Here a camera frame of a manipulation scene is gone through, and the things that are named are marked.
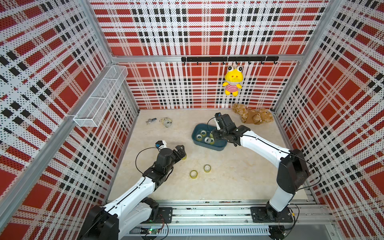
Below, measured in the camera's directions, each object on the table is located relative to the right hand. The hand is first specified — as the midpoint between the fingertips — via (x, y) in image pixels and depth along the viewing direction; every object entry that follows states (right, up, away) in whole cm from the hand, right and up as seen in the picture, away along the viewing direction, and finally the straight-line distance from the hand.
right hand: (218, 131), depth 88 cm
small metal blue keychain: (-50, +7, +26) cm, 57 cm away
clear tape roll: (-6, -6, +13) cm, 16 cm away
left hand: (-22, -10, -2) cm, 24 cm away
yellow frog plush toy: (+10, +34, +4) cm, 36 cm away
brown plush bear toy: (+28, +9, +14) cm, 33 cm away
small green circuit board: (-33, -46, -19) cm, 59 cm away
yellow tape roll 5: (-3, -7, +12) cm, 15 cm away
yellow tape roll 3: (-15, -26, 0) cm, 30 cm away
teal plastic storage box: (+1, -10, +9) cm, 13 cm away
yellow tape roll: (-21, -17, +5) cm, 27 cm away
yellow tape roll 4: (-12, -5, +15) cm, 19 cm away
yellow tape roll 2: (-6, -23, +2) cm, 24 cm away
